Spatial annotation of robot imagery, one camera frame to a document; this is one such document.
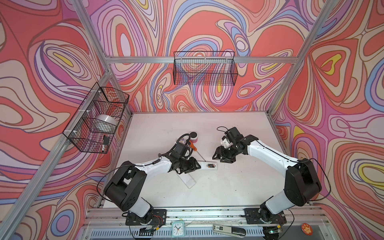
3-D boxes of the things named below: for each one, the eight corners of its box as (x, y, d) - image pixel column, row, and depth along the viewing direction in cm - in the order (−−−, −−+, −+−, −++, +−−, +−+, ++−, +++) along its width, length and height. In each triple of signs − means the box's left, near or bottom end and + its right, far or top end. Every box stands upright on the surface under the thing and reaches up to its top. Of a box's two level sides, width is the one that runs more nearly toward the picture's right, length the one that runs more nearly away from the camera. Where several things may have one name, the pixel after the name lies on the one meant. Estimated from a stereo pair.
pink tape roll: (189, 142, 102) (189, 139, 99) (189, 135, 106) (189, 131, 103) (197, 142, 102) (197, 139, 99) (197, 135, 106) (197, 131, 103)
